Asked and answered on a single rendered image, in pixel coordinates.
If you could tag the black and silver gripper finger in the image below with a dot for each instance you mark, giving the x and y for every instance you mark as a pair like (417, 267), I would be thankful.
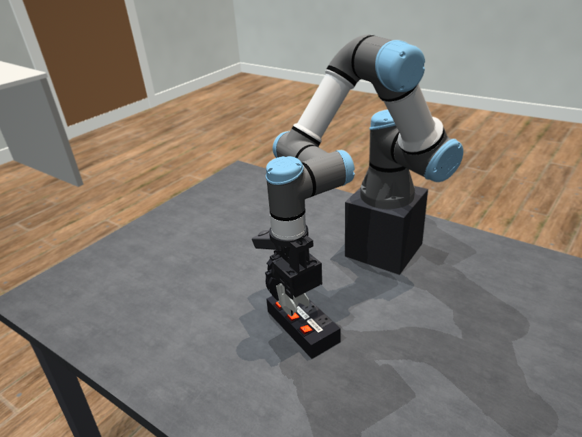
(278, 292)
(303, 299)

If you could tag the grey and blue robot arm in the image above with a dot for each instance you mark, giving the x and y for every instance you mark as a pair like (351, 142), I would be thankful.
(404, 137)

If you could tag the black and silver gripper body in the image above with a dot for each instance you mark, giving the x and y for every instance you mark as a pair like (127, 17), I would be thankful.
(306, 274)

